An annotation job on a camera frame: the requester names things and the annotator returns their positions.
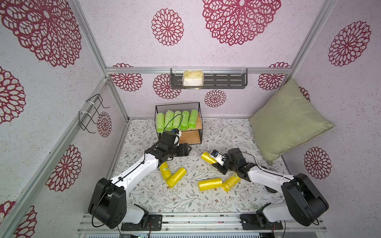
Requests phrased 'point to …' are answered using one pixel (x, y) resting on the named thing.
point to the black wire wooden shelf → (191, 136)
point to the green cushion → (286, 119)
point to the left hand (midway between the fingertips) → (186, 149)
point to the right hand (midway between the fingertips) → (214, 159)
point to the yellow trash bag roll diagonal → (176, 177)
